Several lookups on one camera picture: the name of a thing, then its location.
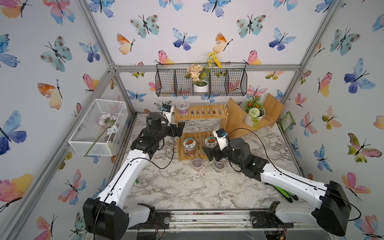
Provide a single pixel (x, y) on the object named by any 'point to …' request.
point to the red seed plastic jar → (197, 164)
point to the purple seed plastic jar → (182, 106)
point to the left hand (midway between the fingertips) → (177, 119)
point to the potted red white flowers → (254, 112)
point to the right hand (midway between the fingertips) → (211, 141)
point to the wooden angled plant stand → (235, 126)
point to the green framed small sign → (287, 121)
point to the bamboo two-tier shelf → (199, 112)
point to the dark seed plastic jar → (219, 166)
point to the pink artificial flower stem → (105, 120)
